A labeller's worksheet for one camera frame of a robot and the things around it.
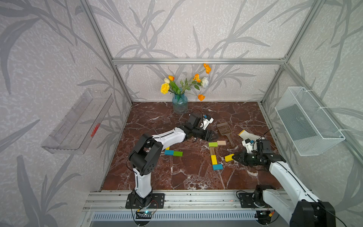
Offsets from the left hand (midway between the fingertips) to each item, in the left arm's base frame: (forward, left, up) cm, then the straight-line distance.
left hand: (214, 136), depth 84 cm
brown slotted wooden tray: (+14, -11, -12) cm, 21 cm away
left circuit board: (-37, +38, -15) cm, 56 cm away
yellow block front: (-10, 0, -12) cm, 16 cm away
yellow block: (-10, -9, -8) cm, 15 cm away
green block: (-5, +23, -14) cm, 27 cm away
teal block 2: (-14, -2, -12) cm, 19 cm away
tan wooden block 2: (-4, 0, -12) cm, 12 cm away
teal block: (-4, +29, -13) cm, 32 cm away
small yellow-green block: (-1, +30, -13) cm, 32 cm away
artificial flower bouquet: (+36, +29, +9) cm, 48 cm away
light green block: (+2, -1, -13) cm, 13 cm away
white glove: (+8, -24, -12) cm, 28 cm away
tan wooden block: (+3, -7, -13) cm, 15 cm away
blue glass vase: (+30, +22, -2) cm, 37 cm away
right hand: (-10, -11, -6) cm, 16 cm away
